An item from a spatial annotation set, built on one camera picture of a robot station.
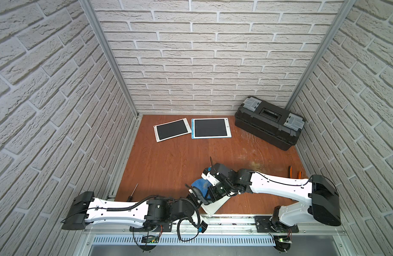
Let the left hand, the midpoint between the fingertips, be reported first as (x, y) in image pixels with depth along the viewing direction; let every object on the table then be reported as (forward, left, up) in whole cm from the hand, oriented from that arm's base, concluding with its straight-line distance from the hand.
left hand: (202, 195), depth 74 cm
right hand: (-2, -2, 0) cm, 3 cm away
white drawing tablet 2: (-5, -4, -2) cm, 7 cm away
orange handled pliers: (+14, -50, -6) cm, 53 cm away
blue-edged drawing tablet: (+50, -5, -10) cm, 52 cm away
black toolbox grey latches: (+39, -41, +8) cm, 57 cm away
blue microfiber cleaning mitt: (+4, 0, +3) cm, 5 cm away
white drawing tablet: (+48, +21, -10) cm, 54 cm away
